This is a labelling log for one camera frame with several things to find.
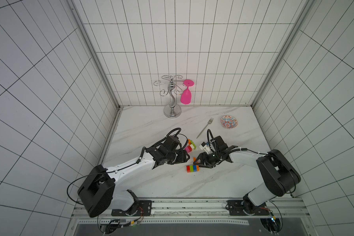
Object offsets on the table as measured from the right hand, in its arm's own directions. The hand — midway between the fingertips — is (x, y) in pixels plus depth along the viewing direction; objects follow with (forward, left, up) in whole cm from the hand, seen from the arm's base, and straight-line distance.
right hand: (196, 160), depth 86 cm
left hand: (-3, +8, +6) cm, 10 cm away
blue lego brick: (-5, +1, 0) cm, 5 cm away
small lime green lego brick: (-5, +3, 0) cm, 6 cm away
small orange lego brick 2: (0, +1, +1) cm, 2 cm away
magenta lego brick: (+8, +5, -1) cm, 9 cm away
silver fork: (+33, -10, -4) cm, 35 cm away
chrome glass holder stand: (+42, +16, +23) cm, 50 cm away
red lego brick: (-5, +5, -1) cm, 7 cm away
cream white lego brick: (+10, +3, -1) cm, 10 cm away
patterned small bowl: (+32, -25, -2) cm, 41 cm away
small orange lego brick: (+14, +5, -1) cm, 14 cm away
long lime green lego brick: (+13, +2, -1) cm, 13 cm away
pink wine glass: (+42, +8, +15) cm, 45 cm away
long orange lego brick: (-5, -1, 0) cm, 5 cm away
